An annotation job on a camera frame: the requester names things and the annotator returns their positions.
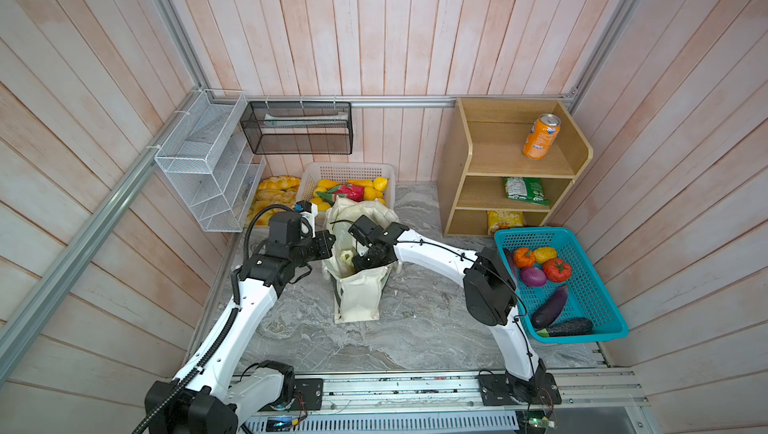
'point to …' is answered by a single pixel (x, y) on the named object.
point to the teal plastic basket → (587, 297)
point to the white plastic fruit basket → (314, 173)
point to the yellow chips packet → (500, 219)
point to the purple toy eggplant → (549, 311)
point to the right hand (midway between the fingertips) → (360, 270)
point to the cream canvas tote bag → (357, 294)
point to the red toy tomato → (557, 270)
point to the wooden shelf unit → (502, 155)
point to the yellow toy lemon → (381, 183)
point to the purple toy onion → (533, 277)
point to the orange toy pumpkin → (523, 258)
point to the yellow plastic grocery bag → (347, 265)
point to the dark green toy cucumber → (567, 327)
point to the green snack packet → (526, 189)
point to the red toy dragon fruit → (352, 192)
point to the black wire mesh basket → (299, 127)
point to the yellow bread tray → (274, 190)
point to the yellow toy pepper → (543, 254)
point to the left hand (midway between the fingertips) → (335, 243)
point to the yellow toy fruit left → (327, 184)
